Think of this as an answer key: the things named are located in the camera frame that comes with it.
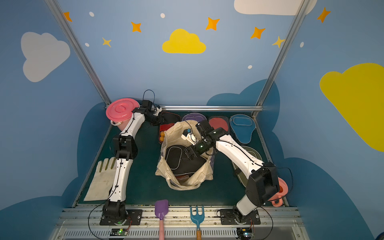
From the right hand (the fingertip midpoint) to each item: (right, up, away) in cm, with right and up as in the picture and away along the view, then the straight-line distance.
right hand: (189, 154), depth 79 cm
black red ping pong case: (-17, +21, +33) cm, 43 cm away
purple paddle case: (+3, +23, +40) cm, 47 cm away
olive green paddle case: (+32, -16, +10) cm, 37 cm away
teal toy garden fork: (+4, -32, -5) cm, 33 cm away
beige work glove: (-51, -20, +5) cm, 55 cm away
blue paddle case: (+41, +15, +35) cm, 56 cm away
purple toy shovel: (-15, -29, -2) cm, 33 cm away
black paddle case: (-7, -6, +7) cm, 12 cm away
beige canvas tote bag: (-9, +11, 0) cm, 14 cm away
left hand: (-17, +19, +29) cm, 39 cm away
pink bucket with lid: (-46, +25, +18) cm, 55 cm away
